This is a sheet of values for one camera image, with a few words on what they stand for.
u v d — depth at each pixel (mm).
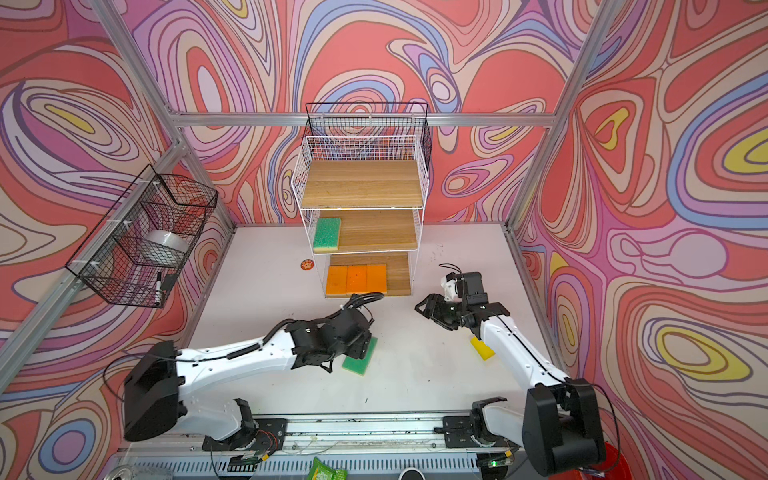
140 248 703
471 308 638
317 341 576
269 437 724
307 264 1076
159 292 719
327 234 822
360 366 837
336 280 1017
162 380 466
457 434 731
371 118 866
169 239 739
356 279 1015
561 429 416
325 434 752
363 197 702
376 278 1021
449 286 799
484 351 858
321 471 677
